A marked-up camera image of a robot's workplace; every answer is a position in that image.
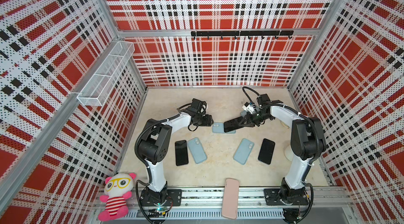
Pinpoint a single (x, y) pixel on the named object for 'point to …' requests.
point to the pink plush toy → (117, 191)
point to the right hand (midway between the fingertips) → (241, 125)
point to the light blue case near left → (197, 150)
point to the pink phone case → (230, 205)
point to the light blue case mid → (219, 128)
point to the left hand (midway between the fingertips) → (209, 124)
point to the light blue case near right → (243, 151)
